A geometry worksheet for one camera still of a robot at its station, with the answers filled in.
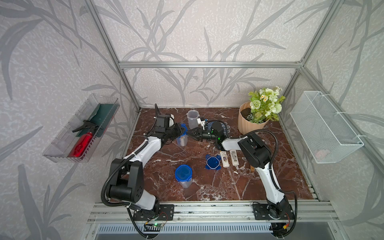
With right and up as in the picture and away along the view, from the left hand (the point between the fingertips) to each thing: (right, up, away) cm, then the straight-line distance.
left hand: (185, 130), depth 89 cm
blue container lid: (+17, -20, +2) cm, 27 cm away
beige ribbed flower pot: (+39, +1, +5) cm, 39 cm away
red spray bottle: (-38, -3, -29) cm, 48 cm away
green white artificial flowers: (+47, +15, -3) cm, 50 cm away
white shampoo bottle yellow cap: (+25, -18, +2) cm, 31 cm away
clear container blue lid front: (+1, -22, -13) cm, 26 cm away
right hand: (+1, -2, -1) cm, 2 cm away
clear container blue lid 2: (+4, +9, +11) cm, 15 cm away
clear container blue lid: (0, +1, 0) cm, 1 cm away
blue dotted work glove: (+24, 0, -1) cm, 24 cm away
